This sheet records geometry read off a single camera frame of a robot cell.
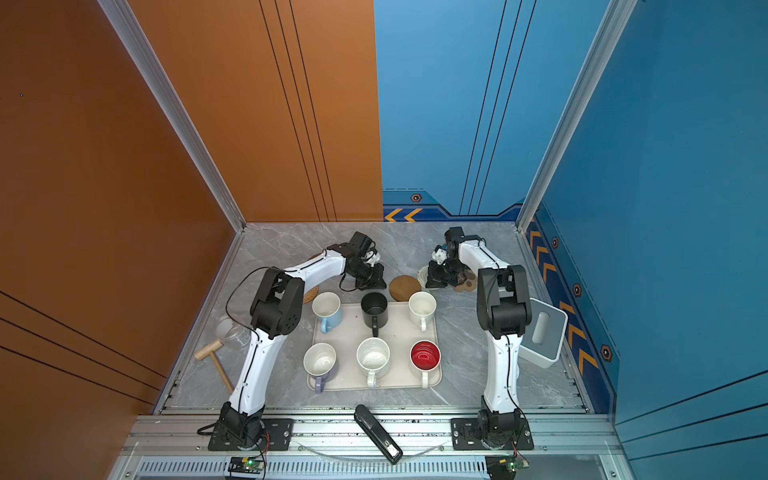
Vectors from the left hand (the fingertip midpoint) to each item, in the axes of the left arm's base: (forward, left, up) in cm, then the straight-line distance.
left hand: (389, 283), depth 102 cm
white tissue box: (-22, -44, +5) cm, 49 cm away
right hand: (-1, -13, +2) cm, 13 cm away
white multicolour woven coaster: (+4, -12, 0) cm, 12 cm away
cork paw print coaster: (-10, -22, +16) cm, 29 cm away
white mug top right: (-11, -10, +4) cm, 16 cm away
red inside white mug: (-25, -11, 0) cm, 28 cm away
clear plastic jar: (-20, +47, 0) cm, 51 cm away
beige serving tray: (-18, -3, 0) cm, 18 cm away
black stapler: (-42, +5, +3) cm, 42 cm away
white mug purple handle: (-27, +19, +2) cm, 34 cm away
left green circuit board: (-51, +32, -3) cm, 60 cm away
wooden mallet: (-24, +52, -1) cm, 57 cm away
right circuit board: (-51, -28, -1) cm, 58 cm away
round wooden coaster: (-1, -4, -1) cm, 5 cm away
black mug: (-12, +4, +3) cm, 13 cm away
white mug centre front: (-26, +4, 0) cm, 26 cm away
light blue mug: (-11, +19, +4) cm, 22 cm away
